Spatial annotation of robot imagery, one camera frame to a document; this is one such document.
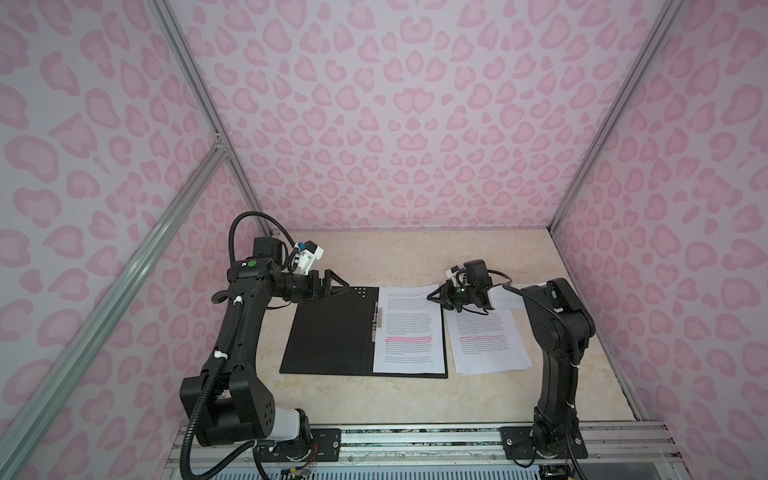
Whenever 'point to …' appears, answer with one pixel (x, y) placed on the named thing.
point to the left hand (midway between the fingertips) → (335, 286)
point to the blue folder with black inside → (331, 334)
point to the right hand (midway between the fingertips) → (431, 294)
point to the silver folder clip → (376, 321)
